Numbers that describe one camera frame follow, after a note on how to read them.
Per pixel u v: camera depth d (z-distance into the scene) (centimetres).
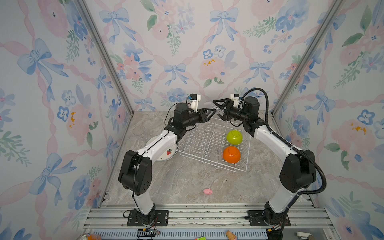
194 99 71
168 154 93
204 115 70
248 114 65
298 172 47
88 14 72
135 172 50
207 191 81
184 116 63
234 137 100
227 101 72
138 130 107
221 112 78
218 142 102
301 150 49
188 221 74
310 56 86
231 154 90
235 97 77
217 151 86
